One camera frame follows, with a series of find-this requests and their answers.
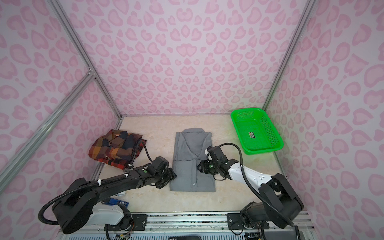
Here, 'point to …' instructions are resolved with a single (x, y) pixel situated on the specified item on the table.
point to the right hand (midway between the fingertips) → (200, 167)
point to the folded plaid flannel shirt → (116, 148)
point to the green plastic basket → (255, 132)
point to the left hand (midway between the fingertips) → (176, 176)
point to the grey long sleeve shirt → (191, 145)
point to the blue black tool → (113, 202)
